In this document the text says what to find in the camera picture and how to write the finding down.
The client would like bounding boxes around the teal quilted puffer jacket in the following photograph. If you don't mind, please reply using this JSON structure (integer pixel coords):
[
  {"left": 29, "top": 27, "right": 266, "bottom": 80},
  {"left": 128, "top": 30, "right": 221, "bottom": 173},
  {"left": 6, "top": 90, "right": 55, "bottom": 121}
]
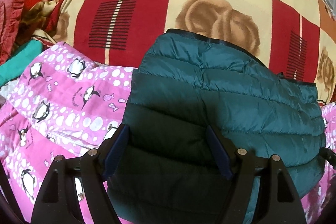
[{"left": 108, "top": 29, "right": 326, "bottom": 223}]

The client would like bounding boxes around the red clothes pile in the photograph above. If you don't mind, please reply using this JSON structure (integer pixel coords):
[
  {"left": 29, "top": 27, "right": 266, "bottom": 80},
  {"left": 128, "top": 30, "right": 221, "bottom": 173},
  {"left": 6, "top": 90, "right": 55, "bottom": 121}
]
[{"left": 15, "top": 0, "right": 62, "bottom": 44}]

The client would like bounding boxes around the pink penguin bedsheet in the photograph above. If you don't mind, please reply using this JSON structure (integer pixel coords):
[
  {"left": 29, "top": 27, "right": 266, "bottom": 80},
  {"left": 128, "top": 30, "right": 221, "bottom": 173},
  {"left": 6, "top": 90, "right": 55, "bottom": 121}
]
[{"left": 0, "top": 41, "right": 336, "bottom": 224}]

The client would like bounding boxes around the green garment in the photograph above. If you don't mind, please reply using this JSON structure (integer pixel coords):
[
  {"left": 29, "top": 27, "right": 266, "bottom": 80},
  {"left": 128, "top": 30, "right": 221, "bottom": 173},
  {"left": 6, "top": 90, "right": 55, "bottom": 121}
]
[{"left": 1, "top": 39, "right": 43, "bottom": 86}]

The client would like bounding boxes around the red heart ruffled cushion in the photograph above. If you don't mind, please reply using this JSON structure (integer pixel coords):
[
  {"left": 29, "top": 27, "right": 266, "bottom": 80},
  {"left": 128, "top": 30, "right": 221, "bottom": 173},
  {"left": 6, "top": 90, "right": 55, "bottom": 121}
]
[{"left": 0, "top": 0, "right": 25, "bottom": 65}]

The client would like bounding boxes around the rose patterned checkered quilt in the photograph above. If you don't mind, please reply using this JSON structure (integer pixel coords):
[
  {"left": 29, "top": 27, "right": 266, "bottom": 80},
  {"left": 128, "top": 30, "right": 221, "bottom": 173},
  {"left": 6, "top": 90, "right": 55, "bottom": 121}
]
[{"left": 54, "top": 0, "right": 335, "bottom": 103}]

